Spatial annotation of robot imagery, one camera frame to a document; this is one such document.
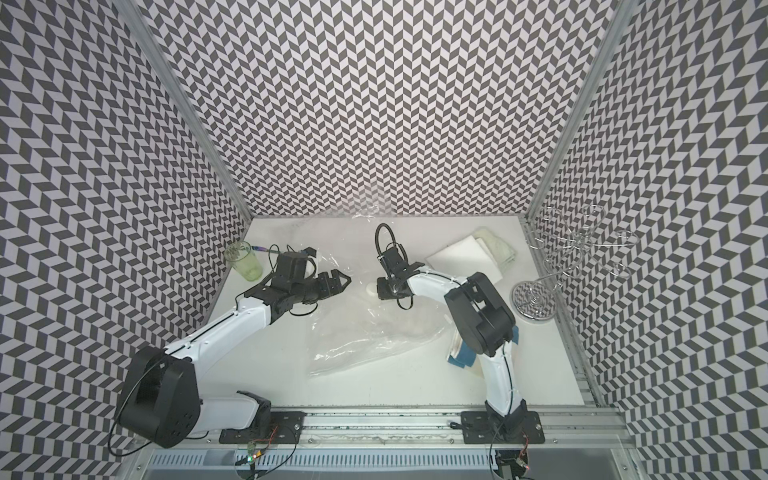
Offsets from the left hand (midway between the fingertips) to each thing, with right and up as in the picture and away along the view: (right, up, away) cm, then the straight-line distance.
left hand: (341, 286), depth 85 cm
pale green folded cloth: (+52, +10, +19) cm, 57 cm away
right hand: (+12, -5, +12) cm, 18 cm away
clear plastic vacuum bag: (+3, -12, +3) cm, 13 cm away
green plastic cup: (-43, +7, +26) cm, 50 cm away
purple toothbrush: (-33, +11, +19) cm, 39 cm away
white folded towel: (+38, +7, +13) cm, 41 cm away
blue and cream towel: (+34, -18, -6) cm, 38 cm away
